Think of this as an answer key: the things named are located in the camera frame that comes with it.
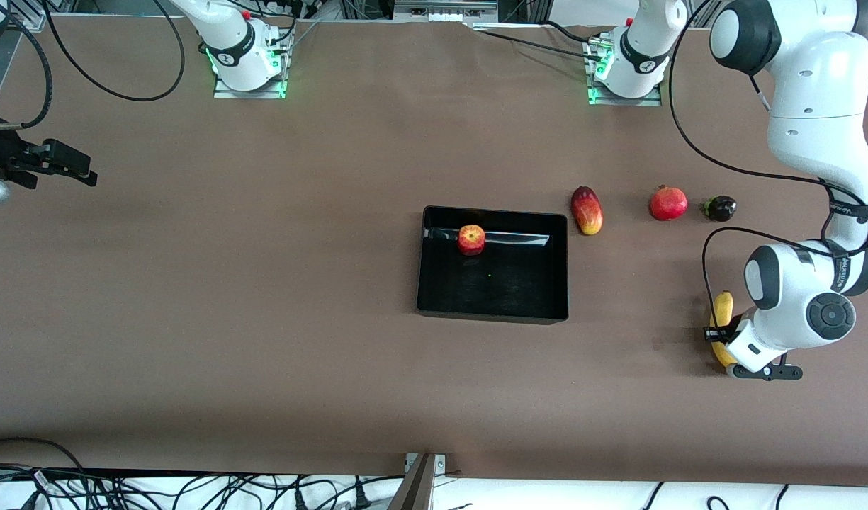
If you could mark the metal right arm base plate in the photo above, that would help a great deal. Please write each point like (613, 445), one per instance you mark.
(249, 93)

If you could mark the red yellow apple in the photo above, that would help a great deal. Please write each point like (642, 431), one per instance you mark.
(471, 240)

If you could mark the grey metal pole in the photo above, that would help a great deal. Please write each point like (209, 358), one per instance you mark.
(414, 492)

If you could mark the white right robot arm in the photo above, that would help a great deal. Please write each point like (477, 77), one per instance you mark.
(228, 35)

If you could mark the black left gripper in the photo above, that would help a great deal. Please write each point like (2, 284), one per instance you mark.
(725, 331)

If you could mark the aluminium frame profile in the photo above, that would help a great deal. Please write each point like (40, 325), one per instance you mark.
(28, 18)

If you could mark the white power strip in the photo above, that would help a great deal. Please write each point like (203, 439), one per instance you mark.
(444, 8)

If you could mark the dark purple mangosteen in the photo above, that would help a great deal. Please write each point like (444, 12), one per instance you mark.
(720, 209)

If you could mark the red yellow mango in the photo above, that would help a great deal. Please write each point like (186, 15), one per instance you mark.
(587, 211)

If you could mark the small metal bracket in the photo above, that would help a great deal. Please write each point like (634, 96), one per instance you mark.
(441, 464)

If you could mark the yellow banana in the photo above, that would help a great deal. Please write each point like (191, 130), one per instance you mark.
(723, 306)

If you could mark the black plastic box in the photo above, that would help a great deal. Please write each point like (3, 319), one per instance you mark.
(519, 290)

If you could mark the red pomegranate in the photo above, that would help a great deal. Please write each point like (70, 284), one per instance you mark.
(668, 203)

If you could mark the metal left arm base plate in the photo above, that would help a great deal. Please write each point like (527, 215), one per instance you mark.
(625, 101)

